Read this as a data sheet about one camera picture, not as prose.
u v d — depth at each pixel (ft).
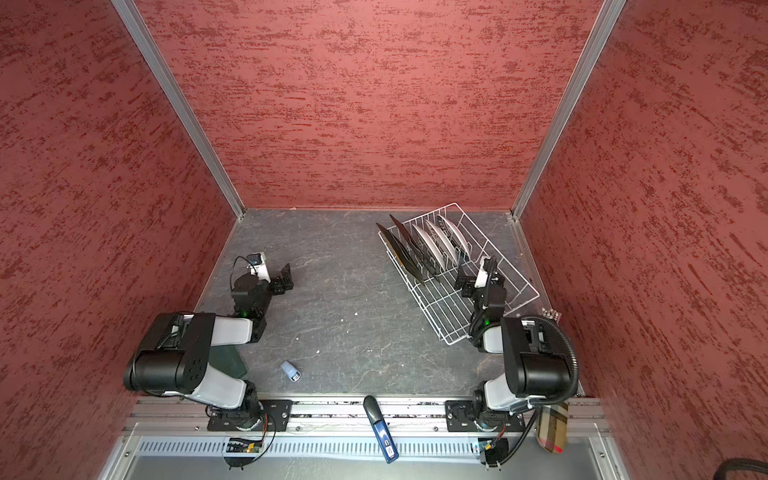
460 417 2.42
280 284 2.79
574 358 1.36
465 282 2.70
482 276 2.60
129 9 2.29
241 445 2.38
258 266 2.62
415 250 2.87
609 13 2.32
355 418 2.48
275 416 2.45
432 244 3.01
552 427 2.31
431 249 2.92
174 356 1.49
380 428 2.27
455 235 3.02
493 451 2.32
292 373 2.55
